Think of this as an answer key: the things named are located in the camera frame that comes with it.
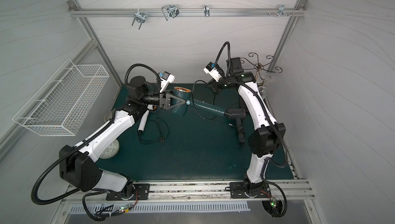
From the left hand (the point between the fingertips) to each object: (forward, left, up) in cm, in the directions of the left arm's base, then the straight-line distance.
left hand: (184, 102), depth 62 cm
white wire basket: (+1, +57, -6) cm, 57 cm away
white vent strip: (-32, +4, -38) cm, 50 cm away
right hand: (+19, -10, -8) cm, 23 cm away
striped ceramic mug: (+14, +53, -32) cm, 63 cm away
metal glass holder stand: (+32, -40, -6) cm, 52 cm away
